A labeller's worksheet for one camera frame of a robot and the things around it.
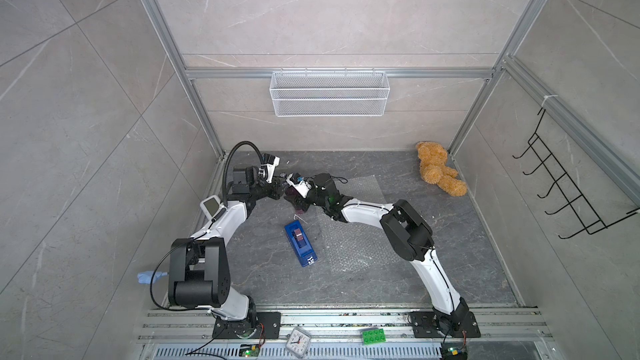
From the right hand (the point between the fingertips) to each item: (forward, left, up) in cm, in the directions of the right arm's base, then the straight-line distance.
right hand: (291, 190), depth 93 cm
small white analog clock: (-48, -5, -8) cm, 49 cm away
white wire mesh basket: (+34, -15, +20) cm, 42 cm away
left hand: (0, 0, +7) cm, 8 cm away
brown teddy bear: (+7, -56, +3) cm, 56 cm away
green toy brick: (-46, -26, -7) cm, 54 cm away
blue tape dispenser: (-19, -4, -6) cm, 20 cm away
